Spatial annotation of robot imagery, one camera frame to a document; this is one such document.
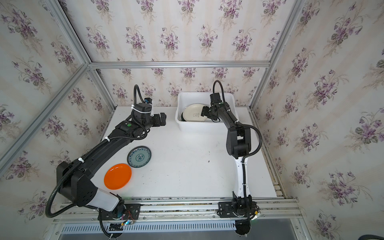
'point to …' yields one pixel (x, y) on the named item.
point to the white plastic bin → (184, 98)
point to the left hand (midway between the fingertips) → (158, 114)
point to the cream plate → (193, 113)
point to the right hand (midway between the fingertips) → (205, 115)
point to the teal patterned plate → (138, 156)
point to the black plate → (182, 118)
